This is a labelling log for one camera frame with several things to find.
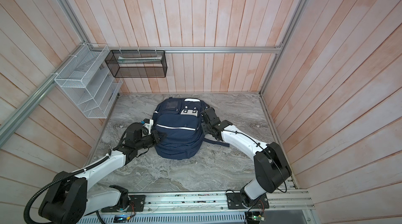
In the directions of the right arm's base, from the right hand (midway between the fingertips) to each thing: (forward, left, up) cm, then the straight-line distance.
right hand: (208, 123), depth 90 cm
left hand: (-10, +22, +1) cm, 24 cm away
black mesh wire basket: (+38, +48, +15) cm, 63 cm away
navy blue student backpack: (-1, +17, +2) cm, 17 cm away
